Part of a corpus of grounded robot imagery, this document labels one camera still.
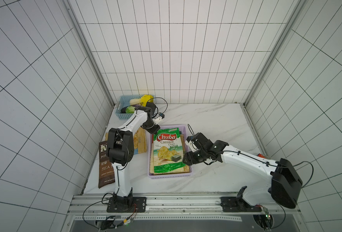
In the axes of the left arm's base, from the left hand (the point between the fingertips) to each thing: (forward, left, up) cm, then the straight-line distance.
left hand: (152, 133), depth 93 cm
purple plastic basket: (+4, -22, -5) cm, 23 cm away
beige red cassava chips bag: (-24, -3, -1) cm, 24 cm away
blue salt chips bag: (-3, +9, -5) cm, 10 cm away
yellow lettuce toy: (+33, +8, +1) cm, 34 cm away
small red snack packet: (-14, -67, -2) cm, 69 cm away
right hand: (-20, -20, +2) cm, 28 cm away
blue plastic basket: (+34, +28, -4) cm, 44 cm away
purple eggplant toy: (+24, +26, -5) cm, 36 cm away
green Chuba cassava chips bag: (-14, -11, -1) cm, 18 cm away
